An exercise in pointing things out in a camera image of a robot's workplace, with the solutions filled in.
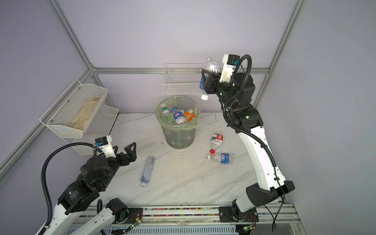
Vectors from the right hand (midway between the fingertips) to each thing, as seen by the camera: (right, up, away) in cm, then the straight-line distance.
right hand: (201, 73), depth 55 cm
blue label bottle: (+15, -40, +34) cm, 55 cm away
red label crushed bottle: (+13, -31, +45) cm, 56 cm away
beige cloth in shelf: (-63, -15, +24) cm, 69 cm away
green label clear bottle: (-18, -14, +33) cm, 40 cm away
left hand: (-34, -30, +11) cm, 47 cm away
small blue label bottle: (-11, -16, +30) cm, 36 cm away
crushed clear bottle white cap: (-31, -47, +32) cm, 65 cm away
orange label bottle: (-5, -13, +34) cm, 37 cm away
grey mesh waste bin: (-11, -28, +34) cm, 45 cm away
